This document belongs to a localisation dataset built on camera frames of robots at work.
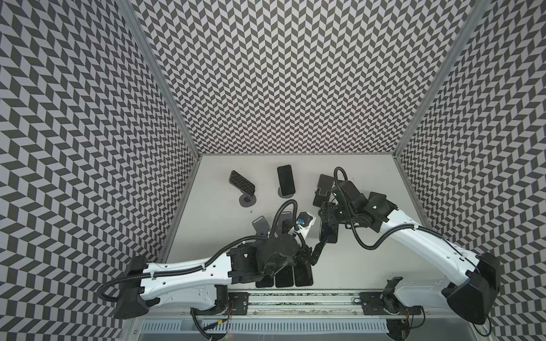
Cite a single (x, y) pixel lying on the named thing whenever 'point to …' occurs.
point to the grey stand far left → (247, 201)
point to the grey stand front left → (261, 226)
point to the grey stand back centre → (285, 196)
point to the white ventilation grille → (267, 327)
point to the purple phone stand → (285, 278)
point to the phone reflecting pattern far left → (242, 183)
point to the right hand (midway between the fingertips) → (328, 217)
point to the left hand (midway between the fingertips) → (313, 233)
